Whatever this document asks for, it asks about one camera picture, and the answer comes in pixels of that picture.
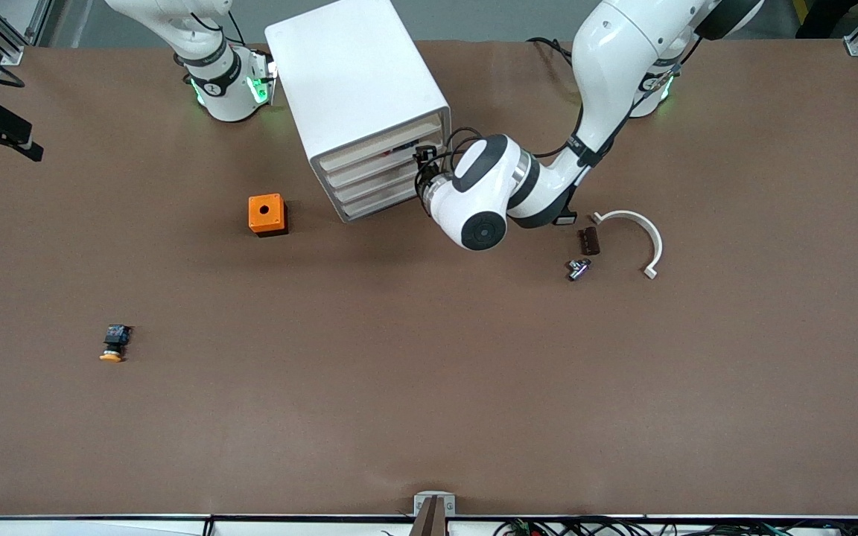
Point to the orange mushroom push button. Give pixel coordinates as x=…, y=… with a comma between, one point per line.
x=116, y=336

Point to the brown pointed post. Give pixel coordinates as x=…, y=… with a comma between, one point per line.
x=433, y=521

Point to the grey metal bracket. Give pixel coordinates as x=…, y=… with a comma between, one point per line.
x=419, y=505

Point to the orange button box with hole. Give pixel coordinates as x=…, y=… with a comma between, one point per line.
x=256, y=219

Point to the person standing behind table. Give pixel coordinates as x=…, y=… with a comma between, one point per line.
x=824, y=18

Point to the dark brown terminal block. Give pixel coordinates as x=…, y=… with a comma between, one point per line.
x=589, y=241

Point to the chrome tee valve fitting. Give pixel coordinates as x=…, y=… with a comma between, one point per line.
x=578, y=269

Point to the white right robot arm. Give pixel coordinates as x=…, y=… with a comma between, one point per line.
x=224, y=97

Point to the black square button white cap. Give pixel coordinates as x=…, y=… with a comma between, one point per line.
x=567, y=219

